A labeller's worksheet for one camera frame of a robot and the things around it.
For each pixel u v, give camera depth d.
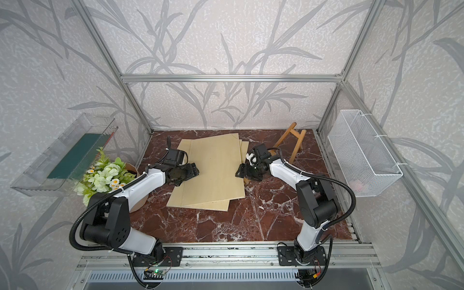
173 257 0.74
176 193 0.87
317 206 0.47
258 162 0.70
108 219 0.43
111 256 0.75
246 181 0.90
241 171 0.82
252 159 0.84
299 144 0.91
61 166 0.64
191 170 0.82
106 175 0.63
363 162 0.62
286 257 0.73
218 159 0.97
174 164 0.71
